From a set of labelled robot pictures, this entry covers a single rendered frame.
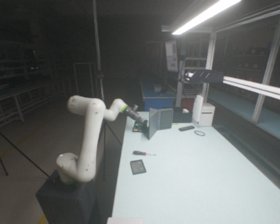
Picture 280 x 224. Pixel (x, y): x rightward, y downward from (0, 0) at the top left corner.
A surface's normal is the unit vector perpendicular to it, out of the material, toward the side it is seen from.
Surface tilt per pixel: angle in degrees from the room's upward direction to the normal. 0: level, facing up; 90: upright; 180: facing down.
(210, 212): 0
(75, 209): 90
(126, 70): 90
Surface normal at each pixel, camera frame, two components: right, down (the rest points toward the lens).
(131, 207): 0.00, -0.93
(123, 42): 0.03, 0.36
